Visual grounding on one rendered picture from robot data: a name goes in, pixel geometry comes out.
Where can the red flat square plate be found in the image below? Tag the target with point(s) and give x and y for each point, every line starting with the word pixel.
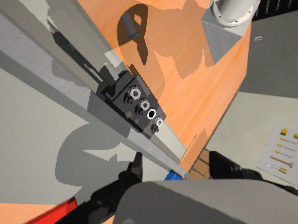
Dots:
pixel 51 216

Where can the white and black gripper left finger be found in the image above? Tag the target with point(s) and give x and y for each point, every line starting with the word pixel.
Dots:
pixel 104 201

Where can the long grey square bar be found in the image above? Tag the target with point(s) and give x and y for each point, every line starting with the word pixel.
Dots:
pixel 19 47

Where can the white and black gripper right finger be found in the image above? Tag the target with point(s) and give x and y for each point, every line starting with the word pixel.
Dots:
pixel 220 167

